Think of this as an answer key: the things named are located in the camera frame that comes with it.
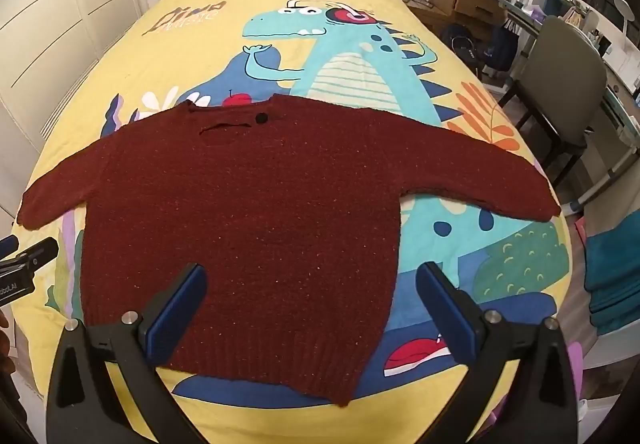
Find white wardrobe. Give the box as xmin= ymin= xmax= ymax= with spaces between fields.
xmin=0 ymin=0 xmax=167 ymax=225

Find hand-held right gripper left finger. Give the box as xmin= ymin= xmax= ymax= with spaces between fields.
xmin=46 ymin=263 xmax=208 ymax=444

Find white round desk lamp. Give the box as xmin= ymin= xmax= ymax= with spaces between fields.
xmin=612 ymin=0 xmax=634 ymax=55

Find dark backpack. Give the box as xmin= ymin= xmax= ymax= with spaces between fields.
xmin=441 ymin=22 xmax=485 ymax=77

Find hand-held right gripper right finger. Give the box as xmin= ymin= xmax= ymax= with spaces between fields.
xmin=415 ymin=262 xmax=587 ymax=444

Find grey-green chair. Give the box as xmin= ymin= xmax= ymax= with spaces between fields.
xmin=497 ymin=16 xmax=609 ymax=185

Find dark red knitted sweater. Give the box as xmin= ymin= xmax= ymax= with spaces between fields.
xmin=16 ymin=94 xmax=562 ymax=409

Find navy blue bag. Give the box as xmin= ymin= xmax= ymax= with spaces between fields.
xmin=482 ymin=18 xmax=519 ymax=75

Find folded teal towels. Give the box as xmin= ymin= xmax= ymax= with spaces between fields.
xmin=584 ymin=218 xmax=640 ymax=331

